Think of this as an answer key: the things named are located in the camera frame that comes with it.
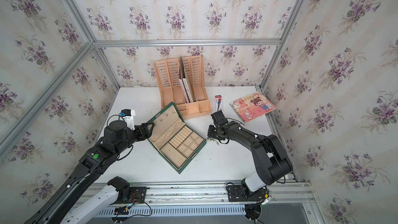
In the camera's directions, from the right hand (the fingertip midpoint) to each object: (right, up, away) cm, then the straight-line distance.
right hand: (212, 134), depth 91 cm
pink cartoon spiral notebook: (+30, +16, +17) cm, 38 cm away
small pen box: (+6, +18, +17) cm, 26 cm away
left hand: (-30, +8, -20) cm, 37 cm away
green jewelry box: (-20, -4, -5) cm, 21 cm away
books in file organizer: (-16, +30, -5) cm, 34 cm away
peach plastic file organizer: (-30, +40, +17) cm, 53 cm away
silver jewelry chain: (+1, -4, +1) cm, 4 cm away
